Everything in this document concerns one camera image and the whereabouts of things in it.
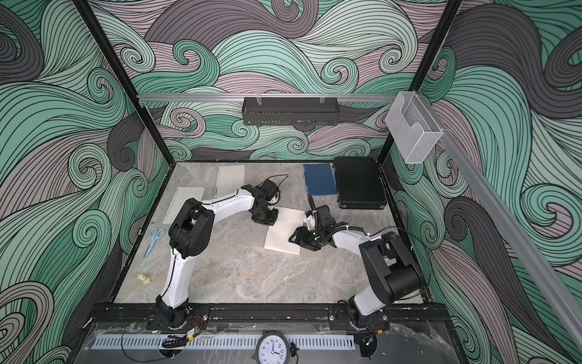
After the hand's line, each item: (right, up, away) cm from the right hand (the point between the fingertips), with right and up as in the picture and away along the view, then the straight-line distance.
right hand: (292, 243), depth 88 cm
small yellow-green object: (-53, -10, -9) cm, 55 cm away
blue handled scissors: (-57, +3, +4) cm, 57 cm away
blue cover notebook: (+15, +26, +26) cm, 40 cm away
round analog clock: (-6, -25, -22) cm, 34 cm away
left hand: (-8, +7, +8) cm, 13 cm away
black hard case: (+36, +23, +26) cm, 50 cm away
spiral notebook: (-6, +2, +4) cm, 7 cm away
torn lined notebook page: (-53, +18, +19) cm, 59 cm away
